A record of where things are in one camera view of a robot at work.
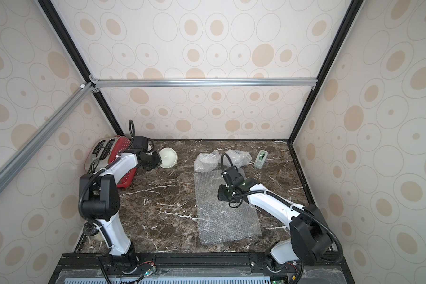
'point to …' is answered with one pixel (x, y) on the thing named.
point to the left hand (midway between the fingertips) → (167, 158)
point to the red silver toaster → (103, 150)
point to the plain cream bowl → (169, 157)
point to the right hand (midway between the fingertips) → (225, 194)
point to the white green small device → (261, 158)
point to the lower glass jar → (97, 238)
